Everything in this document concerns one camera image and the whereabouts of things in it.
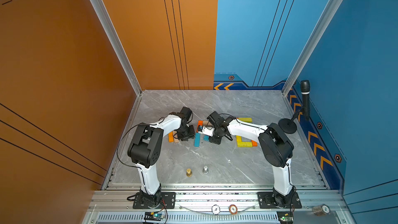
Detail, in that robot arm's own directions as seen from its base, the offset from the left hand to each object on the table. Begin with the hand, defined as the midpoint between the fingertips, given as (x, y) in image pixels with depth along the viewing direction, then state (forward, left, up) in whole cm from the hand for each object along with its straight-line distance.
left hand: (193, 135), depth 96 cm
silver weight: (-22, -8, +3) cm, 23 cm away
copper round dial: (-38, -21, 0) cm, 43 cm away
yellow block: (+12, -34, +1) cm, 36 cm away
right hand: (-1, -12, 0) cm, 12 cm away
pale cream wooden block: (-10, +7, +16) cm, 20 cm away
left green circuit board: (-41, +16, -1) cm, 44 cm away
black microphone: (+12, -59, +31) cm, 68 cm away
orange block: (+9, -4, +1) cm, 10 cm away
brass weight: (-23, +1, +4) cm, 24 cm away
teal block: (-3, -2, 0) cm, 4 cm away
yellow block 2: (-6, -31, +1) cm, 32 cm away
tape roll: (-38, -58, +6) cm, 70 cm away
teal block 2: (-6, -8, +8) cm, 13 cm away
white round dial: (-38, -13, 0) cm, 40 cm away
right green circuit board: (-41, -45, -2) cm, 61 cm away
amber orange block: (-10, +10, +16) cm, 21 cm away
